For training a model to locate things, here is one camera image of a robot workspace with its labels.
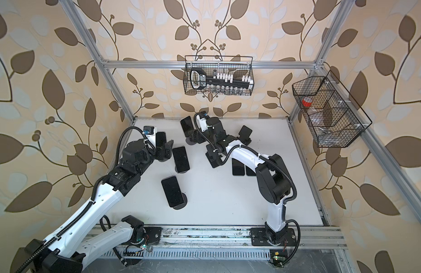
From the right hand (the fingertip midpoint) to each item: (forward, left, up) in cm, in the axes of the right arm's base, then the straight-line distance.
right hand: (195, 130), depth 87 cm
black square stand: (-7, -8, -14) cm, 18 cm away
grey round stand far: (+10, +7, -23) cm, 25 cm away
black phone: (-8, +9, -15) cm, 19 cm away
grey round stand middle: (-12, +12, -17) cm, 24 cm away
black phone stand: (-11, -22, -20) cm, 32 cm away
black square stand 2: (+7, -28, -12) cm, 31 cm away
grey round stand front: (-32, +6, -17) cm, 36 cm away
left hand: (-11, +13, +8) cm, 19 cm away
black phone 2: (-28, +10, -11) cm, 31 cm away
